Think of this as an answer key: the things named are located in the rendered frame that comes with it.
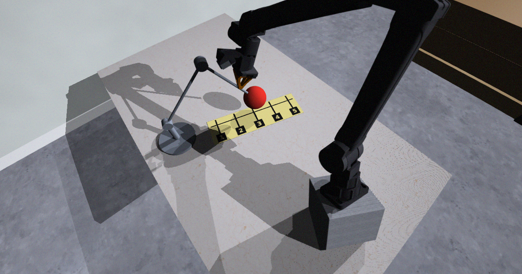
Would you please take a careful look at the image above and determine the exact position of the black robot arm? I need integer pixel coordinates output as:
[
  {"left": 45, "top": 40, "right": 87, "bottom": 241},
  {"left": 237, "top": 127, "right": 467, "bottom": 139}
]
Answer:
[{"left": 216, "top": 0, "right": 451, "bottom": 210}]

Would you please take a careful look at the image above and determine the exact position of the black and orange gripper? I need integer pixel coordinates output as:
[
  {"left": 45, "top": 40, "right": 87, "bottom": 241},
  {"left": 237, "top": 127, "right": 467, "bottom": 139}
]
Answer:
[{"left": 232, "top": 55, "right": 258, "bottom": 89}]

